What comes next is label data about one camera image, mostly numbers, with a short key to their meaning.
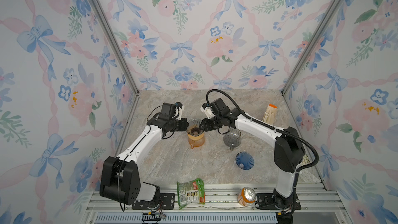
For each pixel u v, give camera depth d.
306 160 0.85
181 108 0.78
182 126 0.75
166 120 0.65
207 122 0.75
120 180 0.42
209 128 0.76
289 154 0.48
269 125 0.53
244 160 0.86
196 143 0.91
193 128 0.88
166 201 0.74
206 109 0.80
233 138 0.97
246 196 0.66
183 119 0.75
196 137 0.86
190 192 0.74
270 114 0.95
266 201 0.73
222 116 0.69
